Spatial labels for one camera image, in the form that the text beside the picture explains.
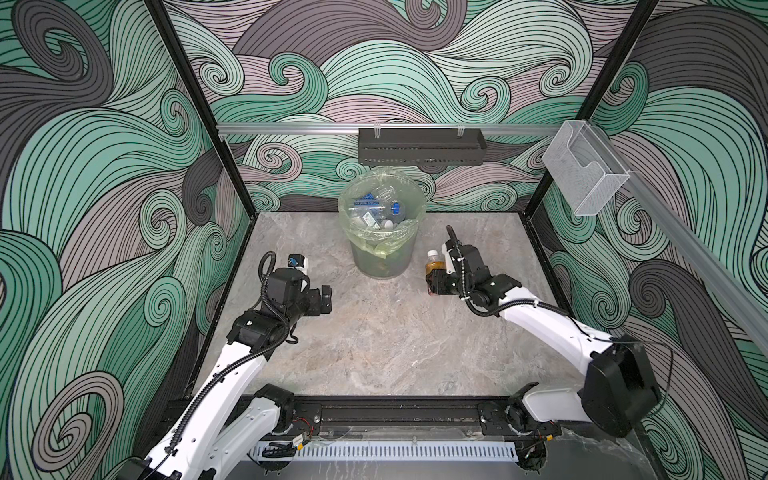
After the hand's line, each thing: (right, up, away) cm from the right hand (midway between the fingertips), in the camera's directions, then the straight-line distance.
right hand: (434, 277), depth 85 cm
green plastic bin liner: (-18, +13, -7) cm, 23 cm away
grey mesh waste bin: (-10, +3, +8) cm, 14 cm away
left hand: (-33, -1, -8) cm, 34 cm away
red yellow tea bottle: (0, +5, -1) cm, 5 cm away
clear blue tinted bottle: (-14, +22, +4) cm, 26 cm away
